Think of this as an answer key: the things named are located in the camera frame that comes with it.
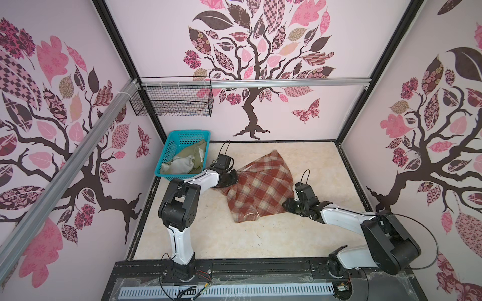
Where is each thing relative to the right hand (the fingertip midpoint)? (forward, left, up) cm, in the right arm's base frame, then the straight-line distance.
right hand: (284, 203), depth 91 cm
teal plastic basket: (+43, +61, +3) cm, 74 cm away
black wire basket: (+45, +56, +33) cm, 79 cm away
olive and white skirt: (+25, +50, +5) cm, 56 cm away
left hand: (+12, +24, +1) cm, 27 cm away
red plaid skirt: (+9, +9, +2) cm, 13 cm away
